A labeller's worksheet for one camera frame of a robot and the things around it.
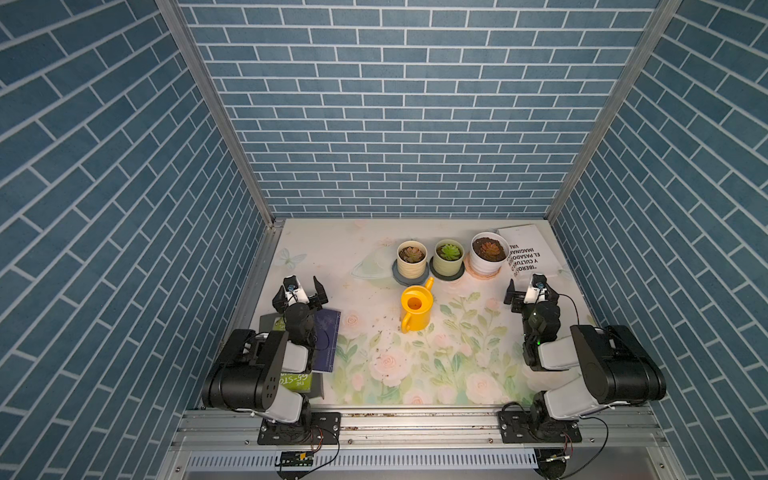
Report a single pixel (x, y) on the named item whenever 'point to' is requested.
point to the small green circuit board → (297, 458)
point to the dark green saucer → (445, 277)
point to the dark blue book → (327, 330)
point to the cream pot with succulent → (412, 259)
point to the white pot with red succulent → (488, 252)
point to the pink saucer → (479, 274)
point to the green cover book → (292, 380)
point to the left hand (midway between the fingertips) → (307, 280)
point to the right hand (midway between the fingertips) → (532, 283)
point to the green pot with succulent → (448, 257)
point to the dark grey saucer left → (410, 281)
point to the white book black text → (528, 255)
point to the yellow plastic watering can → (416, 303)
